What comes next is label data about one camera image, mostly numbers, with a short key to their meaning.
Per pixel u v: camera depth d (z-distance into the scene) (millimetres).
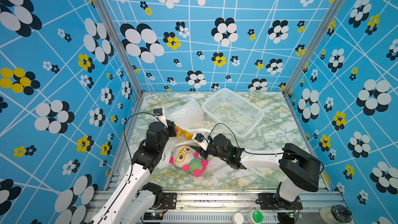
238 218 631
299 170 449
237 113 1075
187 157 806
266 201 723
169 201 732
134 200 571
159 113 621
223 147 620
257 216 617
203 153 697
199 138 655
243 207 725
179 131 932
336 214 619
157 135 539
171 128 657
